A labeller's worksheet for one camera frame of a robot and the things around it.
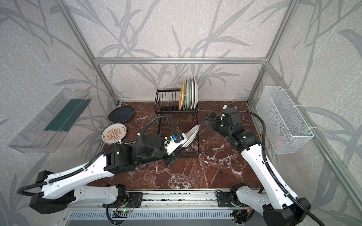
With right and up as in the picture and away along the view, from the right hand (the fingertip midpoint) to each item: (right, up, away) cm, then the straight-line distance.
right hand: (208, 118), depth 72 cm
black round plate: (-65, +2, +40) cm, 77 cm away
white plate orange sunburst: (-65, -12, +28) cm, 72 cm away
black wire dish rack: (-29, +11, +44) cm, 54 cm away
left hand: (-12, -13, -13) cm, 21 cm away
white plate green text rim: (-6, +14, +6) cm, 16 cm away
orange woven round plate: (-14, +13, +5) cm, 20 cm away
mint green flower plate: (-10, +13, +4) cm, 17 cm away
